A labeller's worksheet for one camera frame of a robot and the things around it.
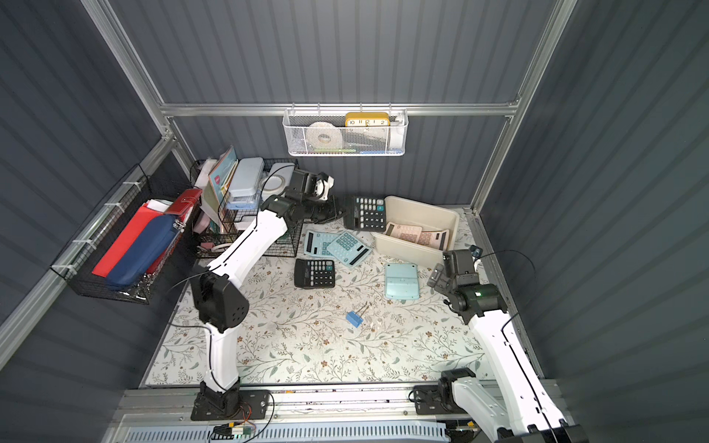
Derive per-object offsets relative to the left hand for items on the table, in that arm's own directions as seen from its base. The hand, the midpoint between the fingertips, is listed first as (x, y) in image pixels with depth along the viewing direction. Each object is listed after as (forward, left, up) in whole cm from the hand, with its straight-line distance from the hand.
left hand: (354, 212), depth 83 cm
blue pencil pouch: (-19, +51, +5) cm, 55 cm away
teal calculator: (+6, +15, -24) cm, 29 cm away
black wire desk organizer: (+9, +42, -10) cm, 44 cm away
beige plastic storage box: (+14, -24, -15) cm, 32 cm away
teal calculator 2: (+4, +2, -24) cm, 25 cm away
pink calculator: (+5, -30, -20) cm, 37 cm away
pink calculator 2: (+10, -22, -22) cm, 33 cm away
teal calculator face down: (-9, -16, -25) cm, 31 cm away
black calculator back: (-6, +15, -25) cm, 30 cm away
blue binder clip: (-23, 0, -26) cm, 34 cm away
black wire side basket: (+15, +65, -2) cm, 67 cm away
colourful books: (+13, +46, +4) cm, 48 cm away
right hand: (-21, -29, -9) cm, 38 cm away
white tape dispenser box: (+21, +29, -4) cm, 36 cm away
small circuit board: (-52, +33, -27) cm, 67 cm away
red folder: (-10, +58, +4) cm, 59 cm away
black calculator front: (+2, -3, -3) cm, 5 cm away
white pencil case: (+19, +38, -2) cm, 43 cm away
